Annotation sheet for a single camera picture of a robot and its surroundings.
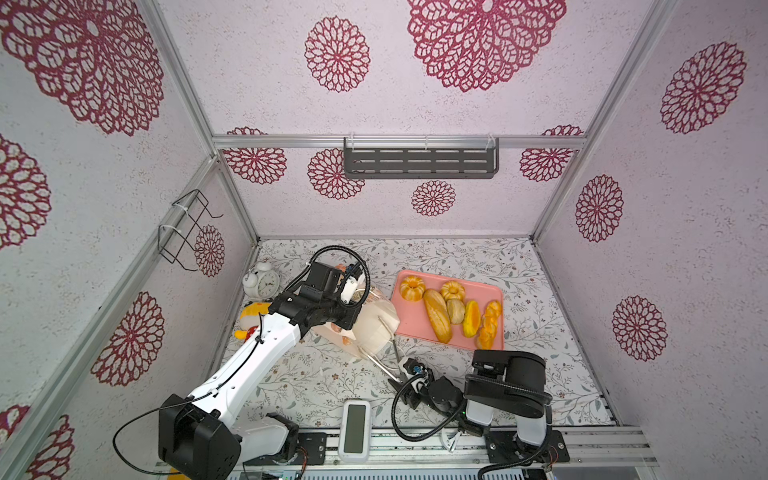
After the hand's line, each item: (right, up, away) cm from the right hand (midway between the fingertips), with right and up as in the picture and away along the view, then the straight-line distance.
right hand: (395, 370), depth 85 cm
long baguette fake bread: (+14, +15, +9) cm, 22 cm away
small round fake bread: (+19, +16, +7) cm, 26 cm away
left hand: (-11, +17, -6) cm, 21 cm away
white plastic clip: (+13, -13, -10) cm, 21 cm away
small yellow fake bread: (+24, +13, +8) cm, 29 cm away
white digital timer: (-11, -13, -13) cm, 21 cm away
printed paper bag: (-5, +12, +8) cm, 16 cm away
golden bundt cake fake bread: (+20, +22, +15) cm, 33 cm away
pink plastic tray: (+7, +13, +11) cm, 18 cm away
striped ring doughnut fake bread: (+6, +22, +15) cm, 28 cm away
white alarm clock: (-43, +24, +12) cm, 51 cm away
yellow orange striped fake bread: (+28, +9, +6) cm, 30 cm away
